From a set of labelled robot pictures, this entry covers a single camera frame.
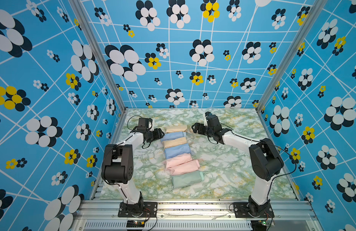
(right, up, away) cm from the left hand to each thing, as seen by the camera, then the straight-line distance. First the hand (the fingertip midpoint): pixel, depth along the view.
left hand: (162, 133), depth 96 cm
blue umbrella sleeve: (+7, -2, +2) cm, 8 cm away
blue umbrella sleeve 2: (+6, -12, -3) cm, 14 cm away
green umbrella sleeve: (+16, -25, -16) cm, 33 cm away
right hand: (+24, +5, -1) cm, 25 cm away
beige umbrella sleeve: (+9, +3, +7) cm, 12 cm away
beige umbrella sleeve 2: (+7, -6, 0) cm, 9 cm away
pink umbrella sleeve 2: (+20, -19, -10) cm, 29 cm away
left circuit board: (-10, -44, -24) cm, 51 cm away
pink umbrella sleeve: (+8, -16, -9) cm, 21 cm away
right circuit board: (+51, -43, -27) cm, 72 cm away
